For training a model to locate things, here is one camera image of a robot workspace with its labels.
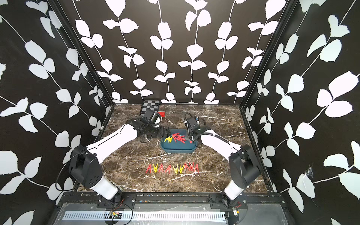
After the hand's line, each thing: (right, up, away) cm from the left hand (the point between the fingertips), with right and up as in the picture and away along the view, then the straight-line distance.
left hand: (166, 132), depth 84 cm
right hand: (+14, -1, +6) cm, 15 cm away
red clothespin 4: (+19, -22, +1) cm, 29 cm away
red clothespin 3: (+12, -22, +2) cm, 25 cm away
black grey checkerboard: (-17, +20, +34) cm, 43 cm away
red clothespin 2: (-3, -22, +2) cm, 22 cm away
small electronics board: (-25, -41, -14) cm, 50 cm away
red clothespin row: (+2, -23, +2) cm, 23 cm away
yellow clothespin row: (+6, -23, +1) cm, 24 cm away
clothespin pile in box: (+5, -5, +15) cm, 16 cm away
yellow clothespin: (-7, -23, +2) cm, 24 cm away
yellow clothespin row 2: (+9, -23, +2) cm, 25 cm away
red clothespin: (-11, -22, +1) cm, 25 cm away
